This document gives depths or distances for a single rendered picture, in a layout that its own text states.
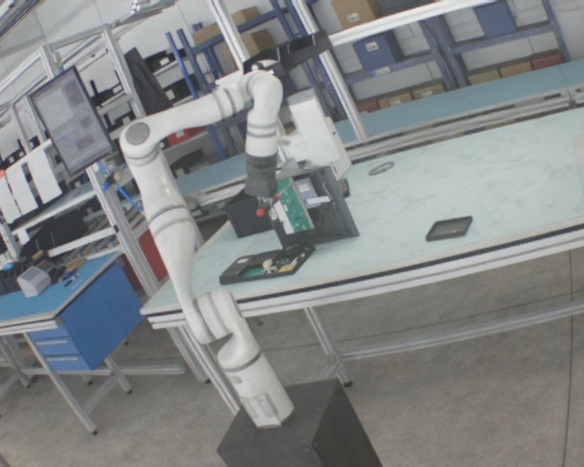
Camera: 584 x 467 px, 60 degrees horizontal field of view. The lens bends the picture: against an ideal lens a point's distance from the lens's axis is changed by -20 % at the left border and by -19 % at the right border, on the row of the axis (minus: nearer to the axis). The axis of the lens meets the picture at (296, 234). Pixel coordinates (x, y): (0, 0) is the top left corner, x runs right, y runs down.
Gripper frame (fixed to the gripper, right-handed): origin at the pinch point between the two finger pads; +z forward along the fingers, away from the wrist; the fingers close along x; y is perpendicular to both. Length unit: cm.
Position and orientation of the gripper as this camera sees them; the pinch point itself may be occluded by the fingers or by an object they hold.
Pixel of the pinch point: (265, 210)
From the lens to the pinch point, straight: 156.4
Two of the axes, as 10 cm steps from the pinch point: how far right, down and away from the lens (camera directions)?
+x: 9.1, 2.5, -3.4
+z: -0.3, 8.5, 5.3
